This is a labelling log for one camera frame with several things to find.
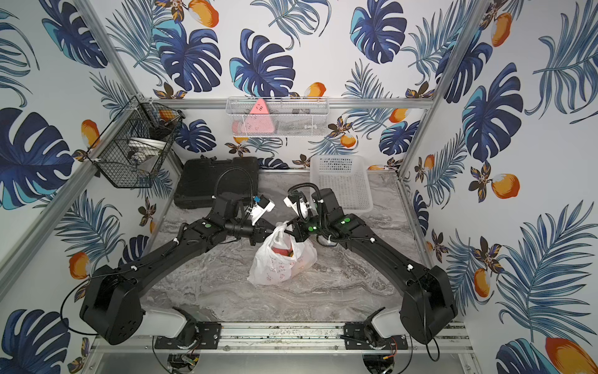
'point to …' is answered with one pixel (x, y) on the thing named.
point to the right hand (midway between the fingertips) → (283, 227)
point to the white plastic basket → (348, 176)
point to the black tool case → (202, 180)
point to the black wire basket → (131, 148)
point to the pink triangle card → (258, 121)
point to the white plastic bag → (280, 258)
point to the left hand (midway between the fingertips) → (280, 229)
